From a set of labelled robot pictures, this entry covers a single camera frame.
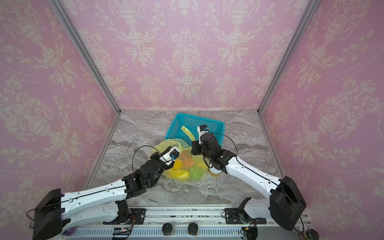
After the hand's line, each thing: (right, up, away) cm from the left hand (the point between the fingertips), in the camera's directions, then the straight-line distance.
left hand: (169, 147), depth 74 cm
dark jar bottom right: (+61, -34, -13) cm, 71 cm away
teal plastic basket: (+11, +13, +34) cm, 38 cm away
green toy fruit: (+14, -15, +7) cm, 21 cm away
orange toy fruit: (+9, -9, +9) cm, 15 cm away
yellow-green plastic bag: (+4, -14, +7) cm, 16 cm away
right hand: (+11, +2, +6) cm, 13 cm away
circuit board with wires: (-23, -40, -2) cm, 47 cm away
